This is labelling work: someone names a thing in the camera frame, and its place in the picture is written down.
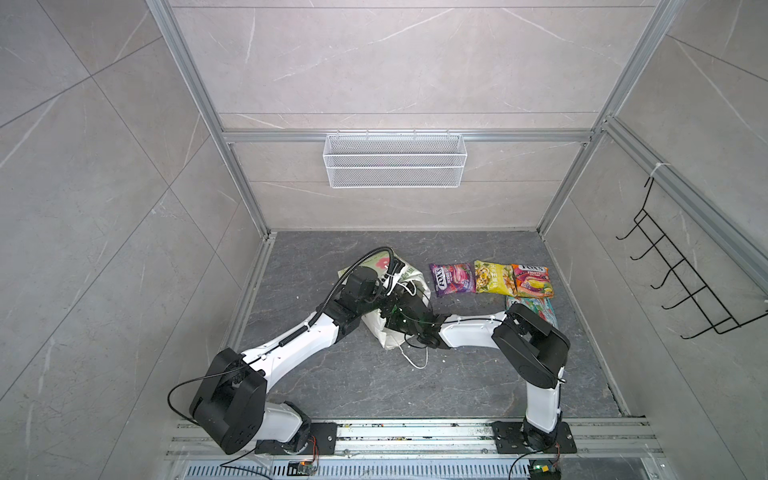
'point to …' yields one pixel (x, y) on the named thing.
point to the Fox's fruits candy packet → (532, 280)
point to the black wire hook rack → (717, 317)
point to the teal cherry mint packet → (542, 307)
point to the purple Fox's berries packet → (451, 278)
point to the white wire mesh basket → (395, 161)
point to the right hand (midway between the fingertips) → (380, 314)
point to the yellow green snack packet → (495, 278)
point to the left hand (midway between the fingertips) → (402, 279)
